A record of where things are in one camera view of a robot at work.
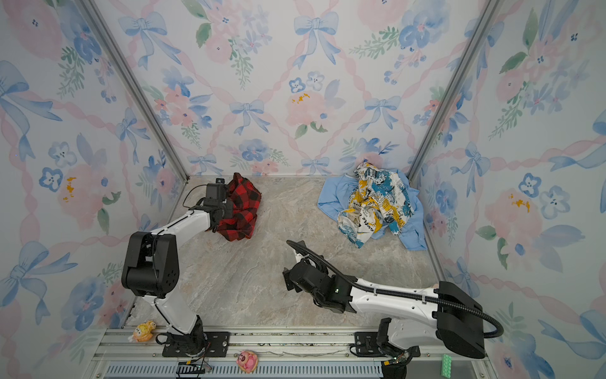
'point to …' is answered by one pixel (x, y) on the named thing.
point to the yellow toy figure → (143, 332)
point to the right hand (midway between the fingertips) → (295, 264)
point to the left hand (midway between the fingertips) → (222, 202)
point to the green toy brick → (446, 365)
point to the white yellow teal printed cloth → (379, 197)
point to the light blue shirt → (334, 194)
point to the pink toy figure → (247, 362)
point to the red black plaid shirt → (246, 199)
